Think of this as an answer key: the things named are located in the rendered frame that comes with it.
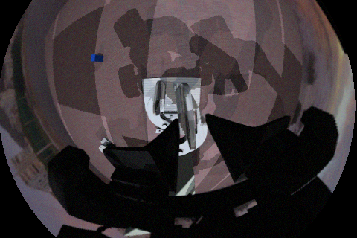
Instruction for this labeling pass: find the blue rectangular block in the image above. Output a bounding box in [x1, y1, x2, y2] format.
[90, 54, 104, 62]

